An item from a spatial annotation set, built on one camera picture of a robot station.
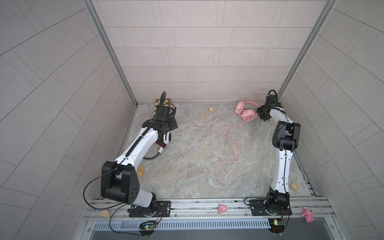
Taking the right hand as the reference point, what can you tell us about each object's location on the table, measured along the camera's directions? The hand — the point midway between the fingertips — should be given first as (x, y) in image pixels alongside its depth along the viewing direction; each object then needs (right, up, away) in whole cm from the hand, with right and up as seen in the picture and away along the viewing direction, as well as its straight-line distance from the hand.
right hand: (258, 110), depth 111 cm
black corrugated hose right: (+6, +5, -15) cm, 17 cm away
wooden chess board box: (-69, +6, +4) cm, 70 cm away
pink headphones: (-11, -4, -12) cm, 16 cm away
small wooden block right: (+5, -41, -34) cm, 54 cm away
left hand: (-58, -7, -26) cm, 64 cm away
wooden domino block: (-77, -34, -29) cm, 89 cm away
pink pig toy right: (+6, -50, -43) cm, 66 cm away
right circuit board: (-8, -54, -43) cm, 70 cm away
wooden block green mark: (-43, -2, 0) cm, 43 cm away
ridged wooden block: (-36, +1, +1) cm, 36 cm away
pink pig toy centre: (-33, -48, -41) cm, 72 cm away
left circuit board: (-67, -52, -47) cm, 97 cm away
